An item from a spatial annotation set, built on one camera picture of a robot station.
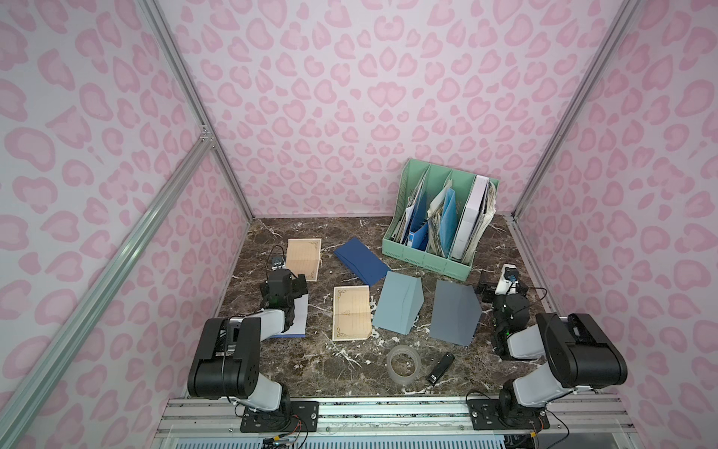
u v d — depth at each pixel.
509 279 0.75
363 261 1.07
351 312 0.93
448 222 0.91
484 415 0.73
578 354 0.45
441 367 0.78
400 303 0.95
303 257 1.07
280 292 0.72
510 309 0.68
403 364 0.82
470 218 0.89
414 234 0.95
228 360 0.45
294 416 0.72
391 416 0.75
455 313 0.93
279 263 0.82
